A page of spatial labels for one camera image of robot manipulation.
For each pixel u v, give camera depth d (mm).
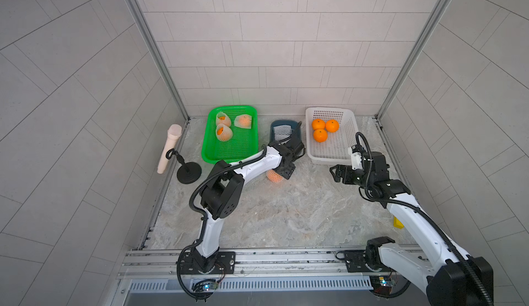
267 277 693
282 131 1049
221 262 706
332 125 1063
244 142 1051
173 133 734
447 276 373
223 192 491
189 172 922
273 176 867
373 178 598
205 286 647
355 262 711
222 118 1073
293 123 1137
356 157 723
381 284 680
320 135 1022
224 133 995
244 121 1082
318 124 1078
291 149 705
